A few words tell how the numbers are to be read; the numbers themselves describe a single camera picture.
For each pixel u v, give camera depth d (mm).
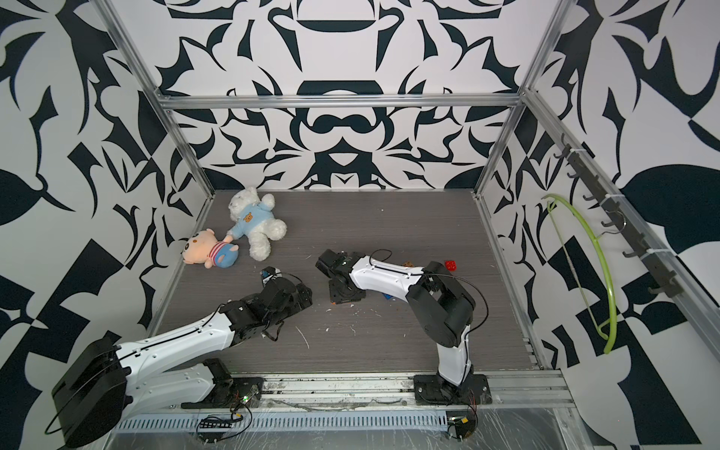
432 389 740
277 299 635
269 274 758
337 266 656
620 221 556
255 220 995
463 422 714
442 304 498
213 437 689
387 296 577
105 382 401
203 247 935
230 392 675
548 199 793
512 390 772
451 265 988
